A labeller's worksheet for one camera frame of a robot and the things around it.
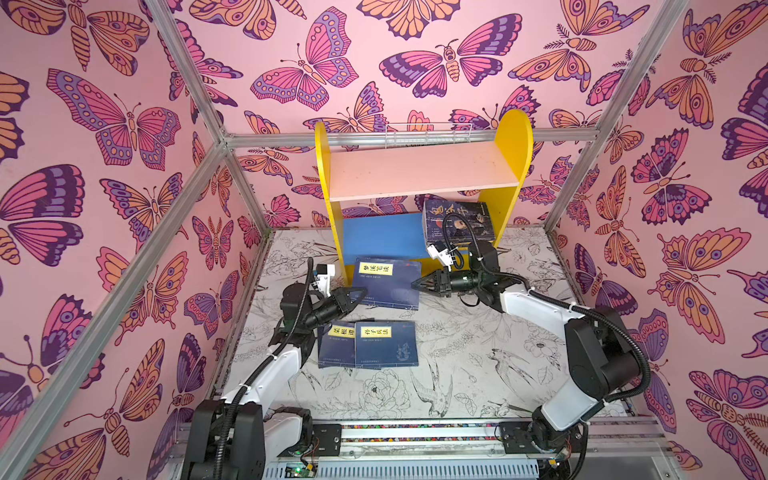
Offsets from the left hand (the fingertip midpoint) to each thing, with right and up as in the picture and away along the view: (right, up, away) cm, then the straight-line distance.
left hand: (368, 290), depth 77 cm
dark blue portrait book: (+33, +22, +17) cm, 43 cm away
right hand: (+12, +2, 0) cm, 12 cm away
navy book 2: (+4, -17, +10) cm, 20 cm away
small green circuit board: (-16, -43, -5) cm, 46 cm away
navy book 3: (-10, -17, +10) cm, 22 cm away
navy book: (+5, +2, +2) cm, 6 cm away
